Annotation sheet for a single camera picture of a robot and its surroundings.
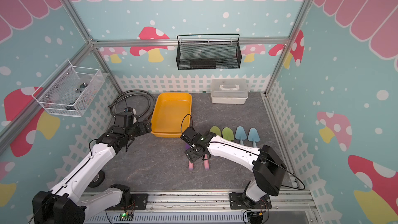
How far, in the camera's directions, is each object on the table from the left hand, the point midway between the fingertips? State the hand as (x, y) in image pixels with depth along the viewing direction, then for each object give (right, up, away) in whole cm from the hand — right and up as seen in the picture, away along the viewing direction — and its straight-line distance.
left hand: (144, 127), depth 83 cm
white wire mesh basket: (-35, +19, -6) cm, 41 cm away
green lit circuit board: (-5, -41, -10) cm, 43 cm away
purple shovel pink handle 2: (+33, -20, +2) cm, 39 cm away
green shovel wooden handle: (+40, -4, +18) cm, 44 cm away
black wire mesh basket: (+35, +45, +12) cm, 58 cm away
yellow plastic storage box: (+10, +6, +23) cm, 26 cm away
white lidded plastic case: (+49, +22, +24) cm, 59 cm away
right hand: (+27, -13, -1) cm, 30 cm away
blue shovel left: (+55, -6, +15) cm, 58 cm away
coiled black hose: (-6, +6, +23) cm, 25 cm away
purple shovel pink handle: (+25, -20, 0) cm, 32 cm away
